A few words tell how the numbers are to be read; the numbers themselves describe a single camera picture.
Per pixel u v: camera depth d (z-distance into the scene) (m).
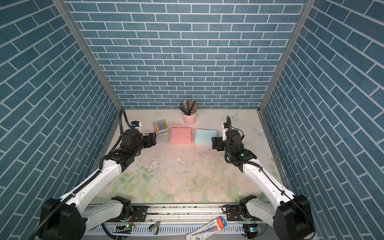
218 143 0.73
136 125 0.72
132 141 0.62
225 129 0.71
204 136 1.03
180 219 0.74
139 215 0.74
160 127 1.08
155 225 0.70
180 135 1.01
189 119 1.08
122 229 0.72
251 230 0.70
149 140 0.74
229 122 0.59
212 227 0.69
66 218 0.38
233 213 0.74
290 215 0.39
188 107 1.05
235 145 0.60
